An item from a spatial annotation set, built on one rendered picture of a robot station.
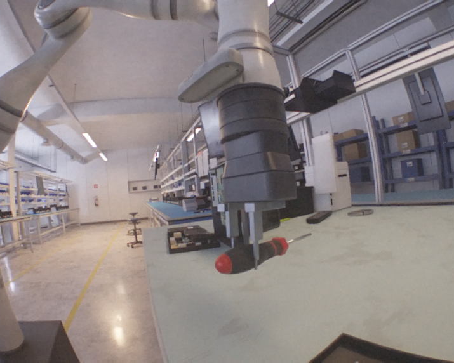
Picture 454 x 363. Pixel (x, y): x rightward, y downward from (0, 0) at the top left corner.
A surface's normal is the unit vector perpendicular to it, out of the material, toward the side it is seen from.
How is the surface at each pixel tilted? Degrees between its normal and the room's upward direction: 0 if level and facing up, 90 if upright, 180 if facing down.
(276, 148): 101
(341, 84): 90
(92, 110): 90
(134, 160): 90
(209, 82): 177
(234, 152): 95
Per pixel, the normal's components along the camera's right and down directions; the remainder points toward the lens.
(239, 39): -0.25, -0.06
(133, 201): 0.39, -0.07
